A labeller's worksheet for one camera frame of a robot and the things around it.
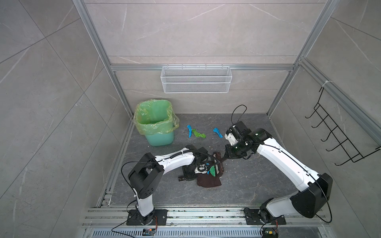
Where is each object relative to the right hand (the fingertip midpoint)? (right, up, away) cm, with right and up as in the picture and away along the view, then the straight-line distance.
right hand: (226, 154), depth 77 cm
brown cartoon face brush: (-3, -10, +5) cm, 11 cm away
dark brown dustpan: (-11, -16, +7) cm, 20 cm away
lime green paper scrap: (-14, +9, +28) cm, 32 cm away
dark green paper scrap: (-6, -12, +10) cm, 17 cm away
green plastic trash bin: (-39, +7, +18) cm, 44 cm away
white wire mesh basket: (-15, +48, +24) cm, 55 cm away
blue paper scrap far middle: (0, +12, +31) cm, 33 cm away
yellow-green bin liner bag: (-45, +22, +24) cm, 55 cm away
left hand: (-20, -12, +8) cm, 25 cm away
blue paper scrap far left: (-20, +12, +30) cm, 38 cm away
